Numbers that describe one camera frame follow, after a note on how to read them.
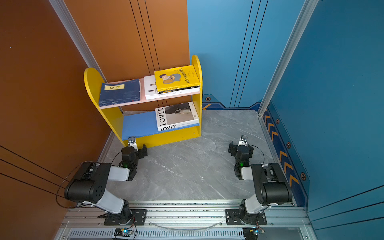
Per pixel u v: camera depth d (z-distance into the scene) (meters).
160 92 0.69
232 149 0.85
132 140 0.81
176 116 0.95
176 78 0.73
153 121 0.98
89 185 0.46
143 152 0.86
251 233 0.71
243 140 0.80
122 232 0.71
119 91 0.72
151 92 0.71
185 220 0.74
